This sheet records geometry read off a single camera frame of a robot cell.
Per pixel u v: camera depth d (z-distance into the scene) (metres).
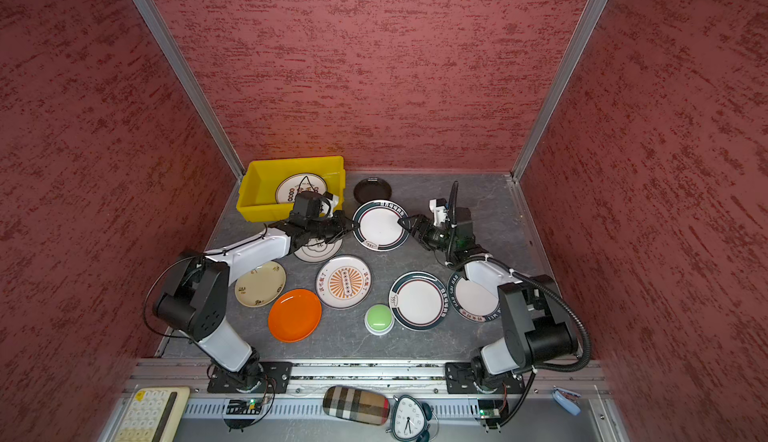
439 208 0.83
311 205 0.72
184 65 0.88
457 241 0.70
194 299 0.46
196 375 0.76
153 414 0.67
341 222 0.81
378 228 0.90
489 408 0.71
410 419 0.66
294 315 0.84
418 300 0.88
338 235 0.81
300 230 0.72
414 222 0.77
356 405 0.68
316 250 0.97
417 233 0.78
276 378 0.74
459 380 0.74
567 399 0.71
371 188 1.14
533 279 0.47
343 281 0.91
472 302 0.87
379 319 0.82
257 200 1.11
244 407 0.71
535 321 0.45
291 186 1.14
